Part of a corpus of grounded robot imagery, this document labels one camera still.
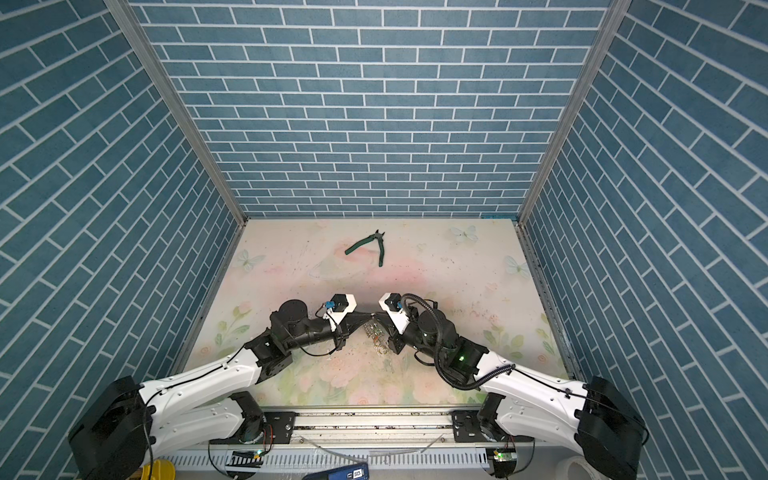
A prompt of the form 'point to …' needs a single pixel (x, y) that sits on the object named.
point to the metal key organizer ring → (381, 345)
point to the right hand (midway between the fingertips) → (373, 313)
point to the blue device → (359, 471)
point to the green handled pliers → (376, 235)
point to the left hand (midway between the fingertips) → (369, 318)
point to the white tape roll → (562, 471)
